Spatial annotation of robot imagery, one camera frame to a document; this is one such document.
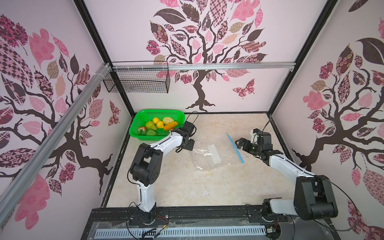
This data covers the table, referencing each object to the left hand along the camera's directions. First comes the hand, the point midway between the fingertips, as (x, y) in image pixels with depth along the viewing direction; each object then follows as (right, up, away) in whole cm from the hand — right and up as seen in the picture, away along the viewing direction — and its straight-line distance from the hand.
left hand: (186, 146), depth 95 cm
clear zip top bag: (+24, -5, +3) cm, 24 cm away
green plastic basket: (-36, +20, +14) cm, 43 cm away
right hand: (+35, +3, -5) cm, 35 cm away
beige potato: (-15, +18, +15) cm, 28 cm away
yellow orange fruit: (-24, +18, +15) cm, 34 cm away
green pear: (-27, +14, +12) cm, 33 cm away
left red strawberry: (-32, +11, +9) cm, 35 cm away
